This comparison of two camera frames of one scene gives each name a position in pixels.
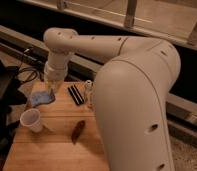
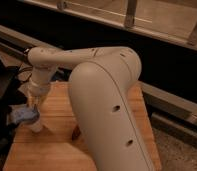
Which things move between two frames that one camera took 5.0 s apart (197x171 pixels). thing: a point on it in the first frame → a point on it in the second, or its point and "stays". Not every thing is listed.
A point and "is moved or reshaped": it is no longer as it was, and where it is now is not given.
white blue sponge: (42, 97) is moved or reshaped
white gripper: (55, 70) → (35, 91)
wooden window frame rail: (178, 21) stays
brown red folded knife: (77, 131) stays
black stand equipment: (6, 95) stays
